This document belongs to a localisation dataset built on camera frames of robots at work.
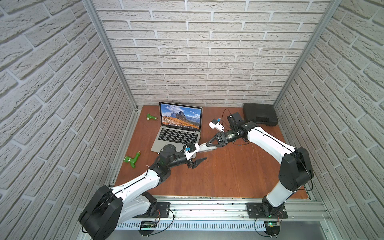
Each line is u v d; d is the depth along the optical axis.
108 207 0.40
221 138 0.68
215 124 0.74
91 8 0.70
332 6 0.69
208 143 0.70
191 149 0.62
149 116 1.11
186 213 0.77
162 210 0.73
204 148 0.70
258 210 0.73
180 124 1.03
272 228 0.70
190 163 0.67
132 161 0.89
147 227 0.71
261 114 1.07
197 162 0.71
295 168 0.45
